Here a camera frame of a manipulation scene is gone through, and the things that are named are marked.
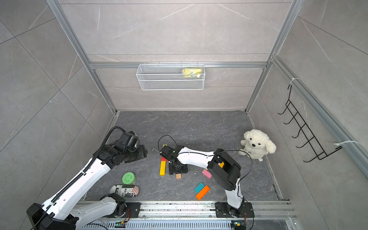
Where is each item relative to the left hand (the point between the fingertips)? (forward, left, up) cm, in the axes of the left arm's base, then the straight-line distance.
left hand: (145, 150), depth 76 cm
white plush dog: (+3, -63, -2) cm, 63 cm away
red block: (-6, -10, +1) cm, 12 cm away
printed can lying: (-17, +10, -14) cm, 24 cm away
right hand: (-6, -16, -17) cm, 24 cm away
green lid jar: (-10, +11, -14) cm, 20 cm away
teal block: (-15, -29, -17) cm, 37 cm away
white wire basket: (+52, -13, +11) cm, 55 cm away
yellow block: (-3, -8, -18) cm, 19 cm away
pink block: (-7, -35, -18) cm, 40 cm away
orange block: (-19, -30, -18) cm, 40 cm away
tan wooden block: (-9, -17, -16) cm, 25 cm away
